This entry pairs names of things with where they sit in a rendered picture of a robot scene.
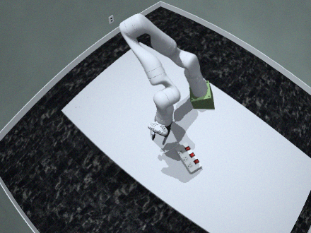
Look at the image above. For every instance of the white power strip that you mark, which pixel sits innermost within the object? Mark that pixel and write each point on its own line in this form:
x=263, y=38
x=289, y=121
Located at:
x=188, y=158

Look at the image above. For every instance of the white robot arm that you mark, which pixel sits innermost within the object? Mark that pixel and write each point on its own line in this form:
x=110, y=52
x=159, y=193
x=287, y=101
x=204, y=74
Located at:
x=164, y=100

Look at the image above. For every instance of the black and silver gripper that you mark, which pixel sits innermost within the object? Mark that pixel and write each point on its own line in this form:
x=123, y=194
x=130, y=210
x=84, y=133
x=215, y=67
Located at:
x=160, y=127

